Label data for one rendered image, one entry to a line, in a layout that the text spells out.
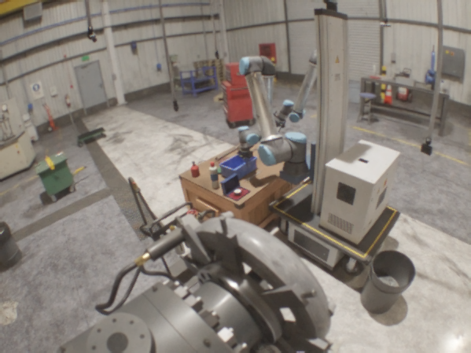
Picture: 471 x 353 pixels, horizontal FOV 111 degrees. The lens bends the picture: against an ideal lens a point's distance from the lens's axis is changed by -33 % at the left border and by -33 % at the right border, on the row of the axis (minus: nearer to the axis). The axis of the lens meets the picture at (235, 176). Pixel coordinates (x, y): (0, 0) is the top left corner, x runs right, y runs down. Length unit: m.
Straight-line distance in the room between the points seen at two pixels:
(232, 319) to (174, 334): 0.24
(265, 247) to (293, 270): 0.12
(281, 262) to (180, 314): 0.35
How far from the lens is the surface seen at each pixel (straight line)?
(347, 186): 1.53
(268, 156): 1.52
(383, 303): 1.74
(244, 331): 0.94
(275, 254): 0.79
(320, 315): 0.87
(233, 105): 4.67
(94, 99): 11.22
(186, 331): 0.76
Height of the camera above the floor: 1.55
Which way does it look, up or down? 30 degrees down
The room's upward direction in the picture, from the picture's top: 6 degrees counter-clockwise
